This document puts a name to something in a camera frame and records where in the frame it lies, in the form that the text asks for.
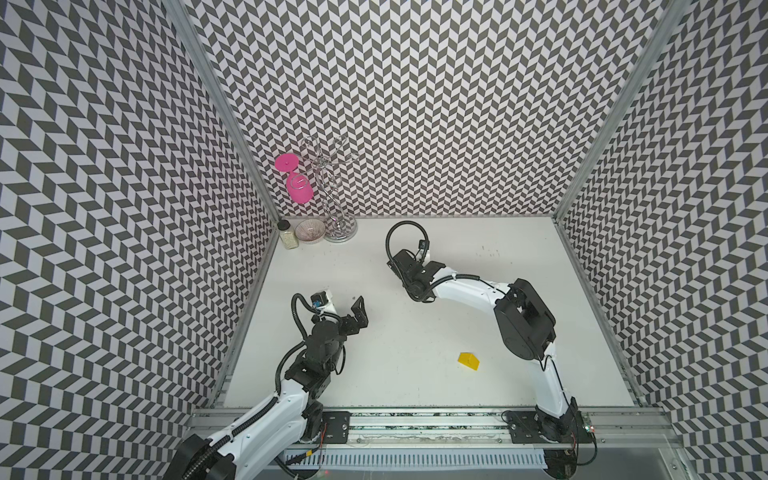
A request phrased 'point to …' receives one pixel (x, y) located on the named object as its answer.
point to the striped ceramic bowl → (310, 231)
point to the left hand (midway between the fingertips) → (350, 301)
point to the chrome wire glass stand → (341, 227)
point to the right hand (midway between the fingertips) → (419, 279)
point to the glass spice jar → (288, 237)
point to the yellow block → (470, 360)
